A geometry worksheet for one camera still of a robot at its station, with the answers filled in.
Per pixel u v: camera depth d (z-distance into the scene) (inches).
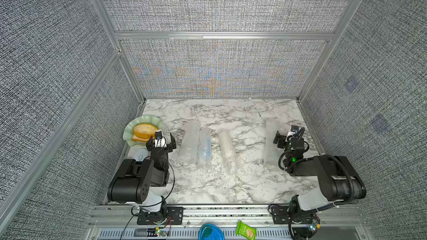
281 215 29.3
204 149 34.6
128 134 37.7
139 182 17.8
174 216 28.9
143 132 37.1
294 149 27.2
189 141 34.7
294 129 31.0
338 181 17.7
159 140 30.4
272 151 33.9
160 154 26.6
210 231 24.5
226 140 36.9
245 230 27.1
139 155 34.4
